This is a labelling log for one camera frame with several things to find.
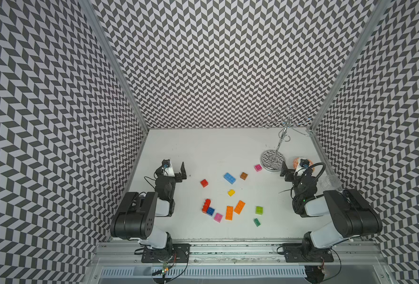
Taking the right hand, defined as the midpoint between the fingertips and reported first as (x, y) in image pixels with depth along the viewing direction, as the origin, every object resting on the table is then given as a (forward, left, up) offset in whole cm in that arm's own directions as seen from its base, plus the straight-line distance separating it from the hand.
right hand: (292, 164), depth 90 cm
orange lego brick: (-19, +28, -9) cm, 35 cm away
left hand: (+1, +61, +1) cm, 61 cm away
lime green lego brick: (-21, +19, -7) cm, 29 cm away
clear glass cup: (-5, -22, -10) cm, 25 cm away
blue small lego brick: (-21, +42, -7) cm, 48 cm away
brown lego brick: (-2, +24, -7) cm, 25 cm away
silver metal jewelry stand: (+12, +7, +20) cm, 25 cm away
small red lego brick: (-7, +45, -7) cm, 46 cm away
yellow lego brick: (-12, +32, -8) cm, 35 cm away
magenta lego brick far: (+3, +16, -9) cm, 18 cm away
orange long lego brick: (-22, +33, -8) cm, 40 cm away
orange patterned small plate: (-11, +4, +13) cm, 17 cm away
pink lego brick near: (-24, +38, -7) cm, 46 cm away
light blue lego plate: (-3, +32, -9) cm, 34 cm away
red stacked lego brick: (-18, +44, -6) cm, 48 cm away
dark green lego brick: (-26, +20, -8) cm, 34 cm away
